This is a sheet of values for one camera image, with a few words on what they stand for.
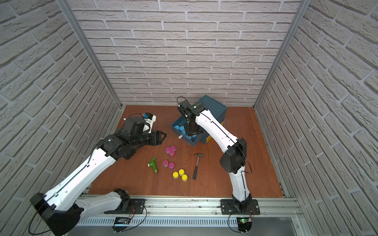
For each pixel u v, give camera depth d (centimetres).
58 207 37
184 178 81
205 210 74
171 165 86
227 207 73
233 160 53
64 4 69
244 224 71
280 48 85
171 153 90
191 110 57
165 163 86
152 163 87
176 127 85
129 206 68
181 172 83
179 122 89
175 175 83
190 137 81
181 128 85
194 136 79
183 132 85
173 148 93
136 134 52
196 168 87
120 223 70
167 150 92
